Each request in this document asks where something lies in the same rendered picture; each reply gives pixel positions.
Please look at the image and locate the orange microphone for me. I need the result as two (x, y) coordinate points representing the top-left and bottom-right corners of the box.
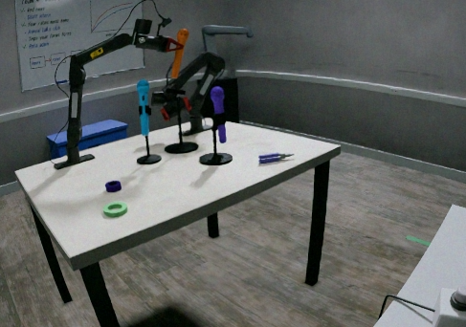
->
(171, 29), (189, 78)

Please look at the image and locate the purple microphone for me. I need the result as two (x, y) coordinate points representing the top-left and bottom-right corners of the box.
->
(211, 87), (227, 143)

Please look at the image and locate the blue microphone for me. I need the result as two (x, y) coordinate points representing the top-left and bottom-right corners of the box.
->
(137, 79), (149, 137)

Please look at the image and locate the dark blue ring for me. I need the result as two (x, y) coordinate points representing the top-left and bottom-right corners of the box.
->
(105, 181), (122, 193)

